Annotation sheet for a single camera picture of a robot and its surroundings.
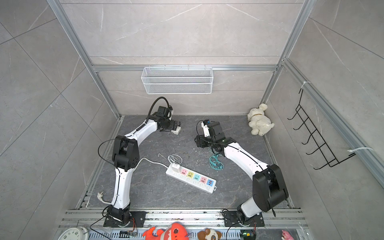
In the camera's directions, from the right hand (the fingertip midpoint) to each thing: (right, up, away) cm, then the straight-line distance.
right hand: (199, 137), depth 87 cm
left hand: (-19, +11, +16) cm, 27 cm away
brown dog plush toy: (+4, -43, -20) cm, 48 cm away
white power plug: (-55, -31, -8) cm, 64 cm away
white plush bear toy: (+42, +9, +14) cm, 45 cm away
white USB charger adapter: (-14, -17, -4) cm, 22 cm away
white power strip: (-4, -24, -3) cm, 24 cm away
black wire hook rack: (+52, -7, -28) cm, 60 cm away
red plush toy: (-11, -40, -23) cm, 47 cm away
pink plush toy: (+39, -44, -20) cm, 62 cm away
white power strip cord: (-31, -15, +3) cm, 34 cm away
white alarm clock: (-55, -42, -21) cm, 72 cm away
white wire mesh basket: (-15, +38, +13) cm, 43 cm away
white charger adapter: (-16, +3, +18) cm, 24 cm away
